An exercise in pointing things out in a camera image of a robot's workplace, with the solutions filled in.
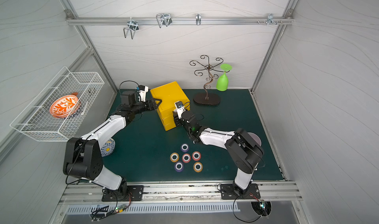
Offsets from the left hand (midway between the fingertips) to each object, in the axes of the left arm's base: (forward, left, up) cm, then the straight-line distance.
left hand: (159, 101), depth 86 cm
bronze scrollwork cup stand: (+21, -30, -21) cm, 42 cm away
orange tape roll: (-25, -10, -21) cm, 35 cm away
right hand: (-4, -11, -3) cm, 12 cm away
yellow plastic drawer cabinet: (+6, -6, +1) cm, 8 cm away
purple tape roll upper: (-20, -16, -21) cm, 33 cm away
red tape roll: (-25, -17, -22) cm, 37 cm away
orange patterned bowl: (-16, +39, +14) cm, 44 cm away
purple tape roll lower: (-31, -13, -21) cm, 39 cm away
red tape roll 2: (-24, -23, -21) cm, 40 cm away
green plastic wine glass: (+16, -39, +1) cm, 42 cm away
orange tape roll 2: (-31, -24, -21) cm, 44 cm away
